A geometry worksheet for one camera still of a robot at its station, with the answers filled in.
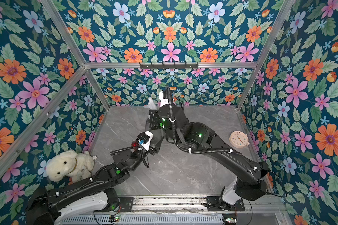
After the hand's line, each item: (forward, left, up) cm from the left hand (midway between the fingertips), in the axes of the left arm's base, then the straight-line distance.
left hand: (158, 132), depth 66 cm
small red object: (+7, +17, -21) cm, 28 cm away
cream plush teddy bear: (-5, +49, -22) cm, 54 cm away
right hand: (+3, 0, +14) cm, 14 cm away
